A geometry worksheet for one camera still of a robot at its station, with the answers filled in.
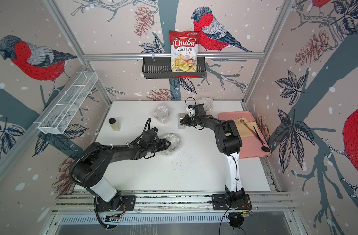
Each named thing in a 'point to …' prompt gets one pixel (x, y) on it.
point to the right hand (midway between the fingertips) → (179, 121)
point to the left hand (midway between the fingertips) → (170, 142)
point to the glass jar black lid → (112, 120)
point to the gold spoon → (249, 129)
